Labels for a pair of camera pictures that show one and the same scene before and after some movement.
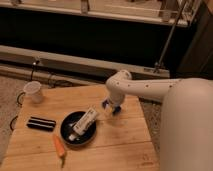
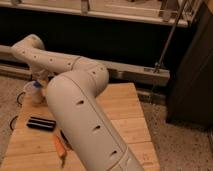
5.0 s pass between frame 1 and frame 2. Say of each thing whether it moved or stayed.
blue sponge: moved
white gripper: moved
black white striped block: stayed
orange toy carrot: stayed
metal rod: stayed
